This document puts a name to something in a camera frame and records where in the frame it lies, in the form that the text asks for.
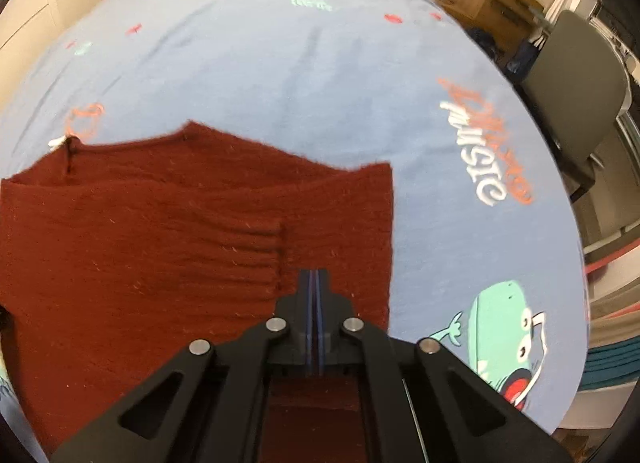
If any dark red knitted sweater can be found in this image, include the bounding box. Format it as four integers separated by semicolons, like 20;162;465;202
0;120;396;463

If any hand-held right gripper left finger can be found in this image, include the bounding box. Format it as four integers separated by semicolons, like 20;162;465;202
50;268;313;463

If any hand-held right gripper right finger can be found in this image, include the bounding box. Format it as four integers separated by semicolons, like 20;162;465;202
313;268;576;463

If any stack of folded cloths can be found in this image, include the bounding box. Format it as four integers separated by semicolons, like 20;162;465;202
584;312;640;390

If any blue printed bed blanket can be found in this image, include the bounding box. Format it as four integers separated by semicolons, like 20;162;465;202
0;0;587;436

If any pink frame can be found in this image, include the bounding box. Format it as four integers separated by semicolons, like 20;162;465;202
584;237;640;276

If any grey chair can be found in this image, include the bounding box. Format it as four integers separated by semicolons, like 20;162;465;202
520;10;632;203

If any dark blue backpack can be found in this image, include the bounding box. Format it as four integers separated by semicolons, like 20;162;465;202
470;27;532;81

